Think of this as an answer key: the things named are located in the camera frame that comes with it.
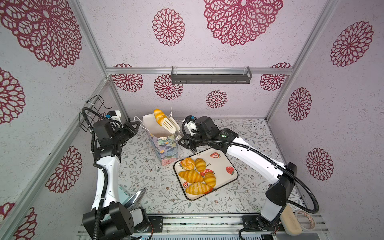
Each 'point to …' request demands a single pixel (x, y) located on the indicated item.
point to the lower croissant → (198, 188)
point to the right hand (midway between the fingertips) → (180, 138)
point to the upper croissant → (191, 176)
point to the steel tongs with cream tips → (170, 124)
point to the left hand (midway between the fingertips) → (139, 125)
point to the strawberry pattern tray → (182, 184)
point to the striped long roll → (159, 116)
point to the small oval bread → (200, 164)
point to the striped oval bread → (210, 179)
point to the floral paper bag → (165, 144)
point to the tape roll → (302, 226)
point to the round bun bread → (188, 163)
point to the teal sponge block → (123, 196)
